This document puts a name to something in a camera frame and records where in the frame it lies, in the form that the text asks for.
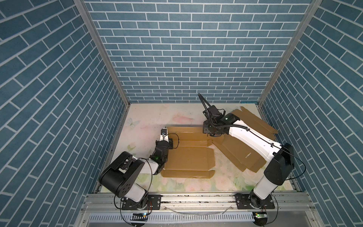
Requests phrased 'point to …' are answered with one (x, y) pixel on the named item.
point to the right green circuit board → (259, 215)
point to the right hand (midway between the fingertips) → (204, 127)
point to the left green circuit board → (140, 217)
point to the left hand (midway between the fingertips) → (167, 134)
